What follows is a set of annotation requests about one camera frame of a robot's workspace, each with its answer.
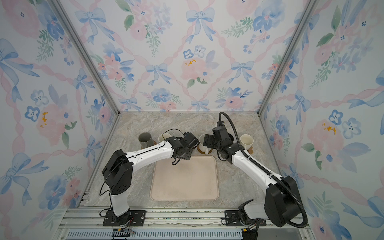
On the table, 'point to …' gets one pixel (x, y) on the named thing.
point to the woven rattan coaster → (155, 143)
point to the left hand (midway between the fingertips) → (186, 152)
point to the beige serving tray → (195, 179)
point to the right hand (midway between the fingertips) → (211, 137)
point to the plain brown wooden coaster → (202, 152)
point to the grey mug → (145, 140)
